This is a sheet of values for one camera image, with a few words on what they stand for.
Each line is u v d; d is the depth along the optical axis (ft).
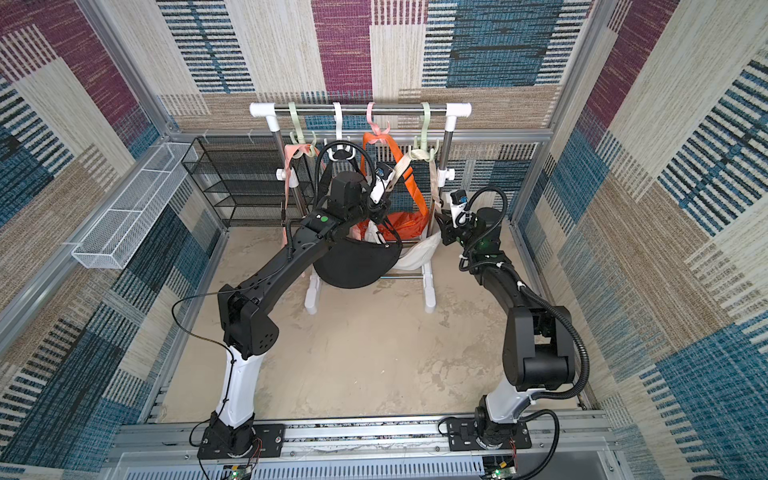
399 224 3.15
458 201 2.40
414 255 3.11
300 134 2.29
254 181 3.59
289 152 2.30
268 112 2.10
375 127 2.29
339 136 2.25
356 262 2.95
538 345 1.51
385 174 2.30
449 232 2.54
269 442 2.40
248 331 1.71
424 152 2.31
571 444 2.41
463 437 2.39
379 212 2.44
